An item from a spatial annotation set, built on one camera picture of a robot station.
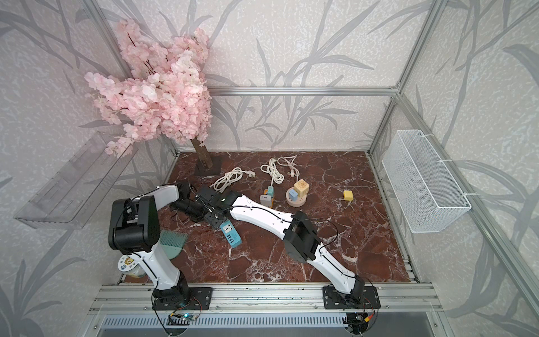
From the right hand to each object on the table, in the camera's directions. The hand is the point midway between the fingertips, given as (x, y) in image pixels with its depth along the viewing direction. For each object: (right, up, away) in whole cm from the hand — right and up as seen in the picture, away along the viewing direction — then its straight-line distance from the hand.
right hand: (217, 214), depth 84 cm
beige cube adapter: (+36, +10, +12) cm, 39 cm away
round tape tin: (-27, -16, -11) cm, 33 cm away
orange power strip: (+22, +4, +13) cm, 26 cm away
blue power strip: (+5, -8, +3) cm, 10 cm away
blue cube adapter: (+31, +6, +12) cm, 34 cm away
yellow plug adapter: (+58, +6, +16) cm, 61 cm away
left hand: (-2, -3, +7) cm, 8 cm away
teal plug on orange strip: (+21, +8, +12) cm, 25 cm away
